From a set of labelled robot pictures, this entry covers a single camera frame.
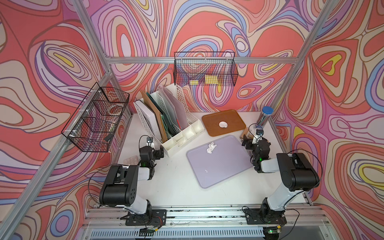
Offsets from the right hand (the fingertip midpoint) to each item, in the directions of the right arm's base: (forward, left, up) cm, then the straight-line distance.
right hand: (251, 138), depth 96 cm
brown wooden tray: (+20, +23, -5) cm, 31 cm away
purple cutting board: (-9, +14, -10) cm, 19 cm away
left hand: (-3, +63, -1) cm, 63 cm away
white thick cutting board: (+3, +62, +18) cm, 65 cm away
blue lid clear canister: (+13, -10, +11) cm, 20 cm away
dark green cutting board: (+3, +52, +17) cm, 55 cm away
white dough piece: (+18, +15, -6) cm, 24 cm away
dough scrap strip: (-2, +26, -5) cm, 26 cm away
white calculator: (-10, +78, -5) cm, 78 cm away
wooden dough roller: (+10, 0, -8) cm, 13 cm away
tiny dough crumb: (-18, +31, -6) cm, 36 cm away
